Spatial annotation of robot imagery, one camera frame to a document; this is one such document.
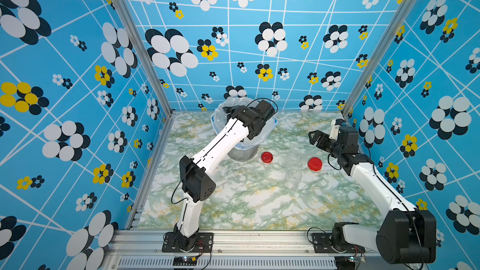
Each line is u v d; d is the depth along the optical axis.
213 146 0.51
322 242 0.73
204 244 0.72
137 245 0.78
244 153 0.89
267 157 0.99
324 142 0.75
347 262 0.70
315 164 0.94
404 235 0.39
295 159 0.99
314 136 0.77
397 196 0.45
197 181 0.47
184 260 0.72
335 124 0.75
